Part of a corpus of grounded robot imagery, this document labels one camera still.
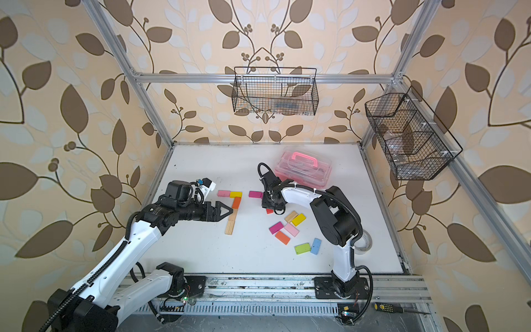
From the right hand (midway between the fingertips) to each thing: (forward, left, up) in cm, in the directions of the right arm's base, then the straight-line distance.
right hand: (267, 205), depth 96 cm
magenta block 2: (-11, -4, 0) cm, 12 cm away
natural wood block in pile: (-7, -11, +1) cm, 12 cm away
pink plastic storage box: (+16, -19, +9) cm, 26 cm away
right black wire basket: (+5, -55, +33) cm, 65 cm away
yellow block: (-8, -14, 0) cm, 16 cm away
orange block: (+2, +15, 0) cm, 15 cm away
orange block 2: (-15, -6, -1) cm, 17 cm away
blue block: (-20, -20, 0) cm, 28 cm away
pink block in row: (+6, +21, +2) cm, 22 cm away
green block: (-20, -14, -1) cm, 24 cm away
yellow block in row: (+6, +16, +1) cm, 17 cm away
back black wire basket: (+42, -12, +34) cm, 55 cm away
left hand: (-11, +16, +18) cm, 27 cm away
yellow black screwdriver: (-41, -43, +1) cm, 59 cm away
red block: (-4, -1, +1) cm, 4 cm away
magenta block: (+6, +6, +1) cm, 8 cm away
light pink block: (-12, -10, -1) cm, 16 cm away
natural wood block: (-12, +17, +1) cm, 20 cm away
